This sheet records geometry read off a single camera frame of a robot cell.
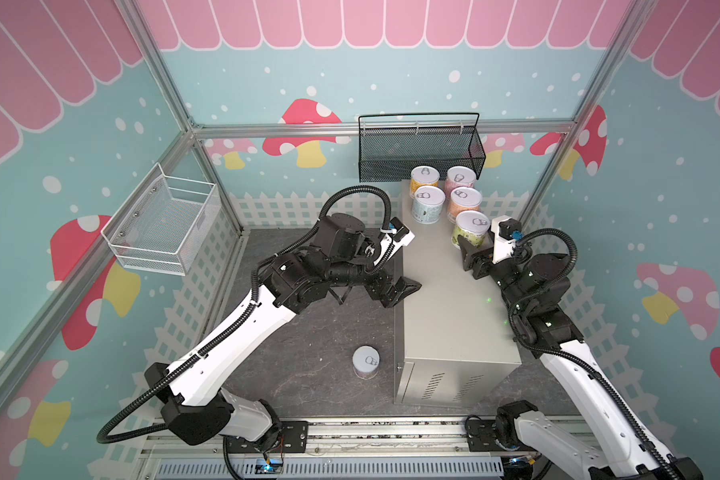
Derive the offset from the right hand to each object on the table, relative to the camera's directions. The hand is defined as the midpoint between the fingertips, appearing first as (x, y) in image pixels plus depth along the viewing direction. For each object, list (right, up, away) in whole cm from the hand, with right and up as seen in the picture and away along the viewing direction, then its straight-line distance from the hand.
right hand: (474, 232), depth 67 cm
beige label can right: (-25, -34, +14) cm, 44 cm away
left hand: (-17, -10, -6) cm, 20 cm away
